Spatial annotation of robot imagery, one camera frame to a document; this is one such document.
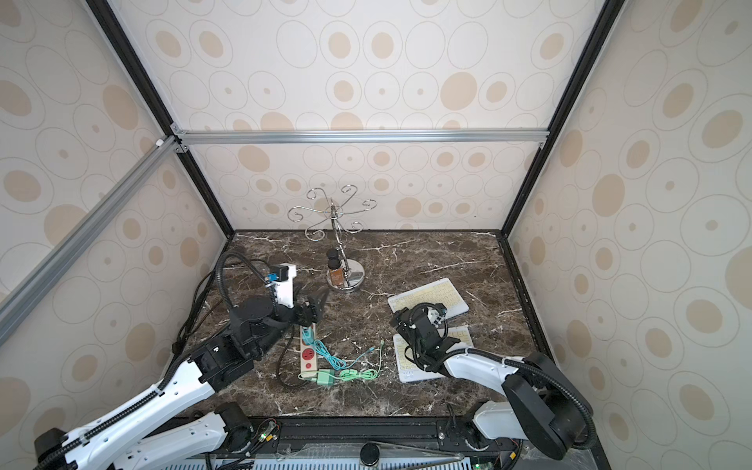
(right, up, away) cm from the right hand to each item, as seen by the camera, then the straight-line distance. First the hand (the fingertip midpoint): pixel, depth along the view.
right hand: (410, 320), depth 90 cm
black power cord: (-74, -3, +7) cm, 75 cm away
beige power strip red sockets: (-30, -10, -6) cm, 32 cm away
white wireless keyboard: (+12, +8, +13) cm, 19 cm away
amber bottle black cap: (-25, +17, +7) cm, 31 cm away
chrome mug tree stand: (-19, +14, +15) cm, 28 cm away
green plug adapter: (-25, -15, -8) cm, 30 cm away
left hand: (-22, +12, -21) cm, 33 cm away
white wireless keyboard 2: (-1, -13, -6) cm, 15 cm away
